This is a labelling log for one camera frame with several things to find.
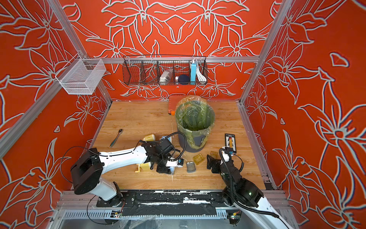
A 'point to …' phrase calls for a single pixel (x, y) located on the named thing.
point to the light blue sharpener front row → (172, 169)
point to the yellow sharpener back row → (151, 137)
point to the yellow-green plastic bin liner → (195, 118)
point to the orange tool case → (173, 100)
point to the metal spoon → (120, 131)
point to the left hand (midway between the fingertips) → (171, 165)
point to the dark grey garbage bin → (198, 140)
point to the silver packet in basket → (166, 77)
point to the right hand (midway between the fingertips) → (210, 156)
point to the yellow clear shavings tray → (198, 159)
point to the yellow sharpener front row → (145, 166)
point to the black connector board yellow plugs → (230, 141)
